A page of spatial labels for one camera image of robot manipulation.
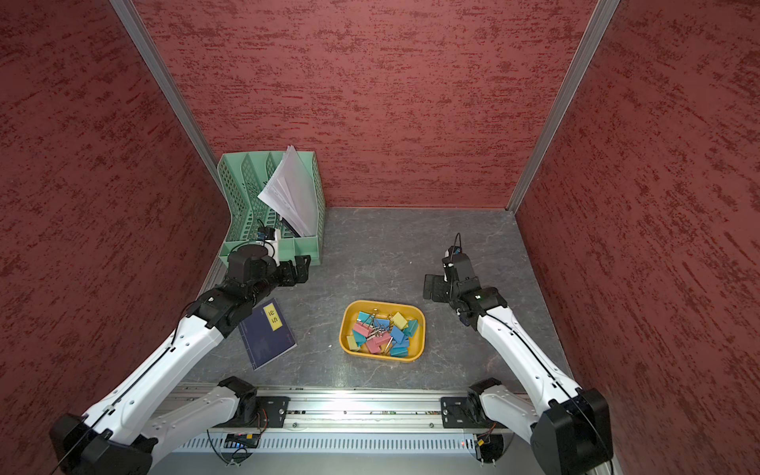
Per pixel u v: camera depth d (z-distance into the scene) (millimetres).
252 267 548
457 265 609
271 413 739
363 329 829
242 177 986
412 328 863
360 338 831
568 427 379
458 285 607
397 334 846
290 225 969
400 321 877
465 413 668
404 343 833
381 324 885
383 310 903
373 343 831
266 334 878
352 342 831
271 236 656
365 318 884
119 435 380
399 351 829
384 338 844
